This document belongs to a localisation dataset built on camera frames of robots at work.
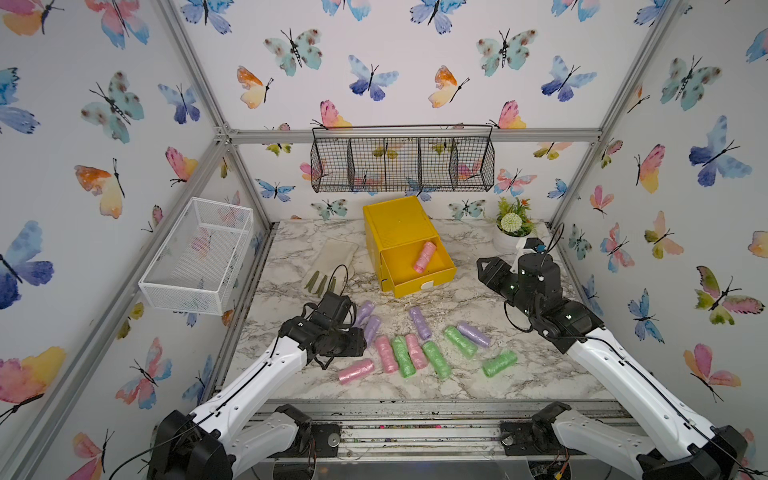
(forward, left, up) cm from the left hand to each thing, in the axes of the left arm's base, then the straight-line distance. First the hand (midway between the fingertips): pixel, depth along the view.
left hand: (361, 343), depth 81 cm
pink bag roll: (+22, -18, +8) cm, 30 cm away
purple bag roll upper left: (+14, 0, -8) cm, 16 cm away
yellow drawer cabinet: (+24, -13, +12) cm, 29 cm away
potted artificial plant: (+36, -48, +7) cm, 61 cm away
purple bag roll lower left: (+7, -2, -7) cm, 10 cm away
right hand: (+11, -31, +20) cm, 39 cm away
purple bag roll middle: (+9, -17, -8) cm, 21 cm away
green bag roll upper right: (+4, -27, -7) cm, 28 cm away
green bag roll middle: (-3, -21, -8) cm, 23 cm away
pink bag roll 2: (-5, +2, -7) cm, 9 cm away
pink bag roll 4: (-1, -15, -7) cm, 17 cm away
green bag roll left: (-4, -12, -7) cm, 15 cm away
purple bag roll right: (+5, -33, -7) cm, 34 cm away
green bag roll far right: (-4, -38, -6) cm, 38 cm away
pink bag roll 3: (+1, -6, -7) cm, 9 cm away
